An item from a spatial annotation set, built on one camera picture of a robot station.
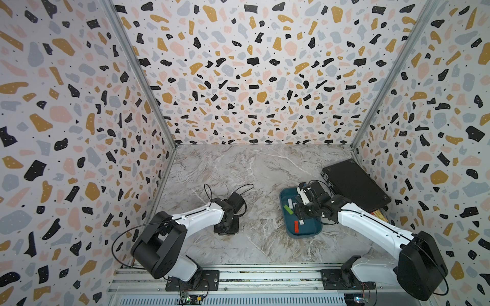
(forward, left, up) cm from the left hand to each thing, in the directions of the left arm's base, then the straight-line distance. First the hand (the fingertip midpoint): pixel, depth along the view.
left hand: (234, 231), depth 86 cm
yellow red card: (+7, -69, +1) cm, 69 cm away
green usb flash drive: (+10, -26, 0) cm, 28 cm away
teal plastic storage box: (+2, -35, +1) cm, 35 cm away
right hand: (+6, -29, +8) cm, 31 cm away
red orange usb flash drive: (+2, -29, +1) cm, 29 cm away
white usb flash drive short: (+13, -27, +1) cm, 30 cm away
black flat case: (+25, -59, +4) cm, 64 cm away
